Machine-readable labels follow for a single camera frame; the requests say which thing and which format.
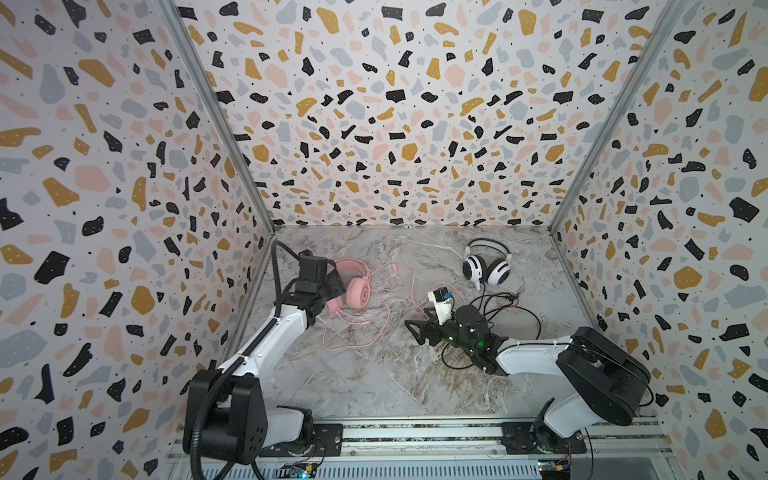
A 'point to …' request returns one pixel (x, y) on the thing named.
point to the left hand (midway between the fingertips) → (332, 276)
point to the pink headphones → (358, 289)
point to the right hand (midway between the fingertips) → (411, 313)
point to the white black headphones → (477, 270)
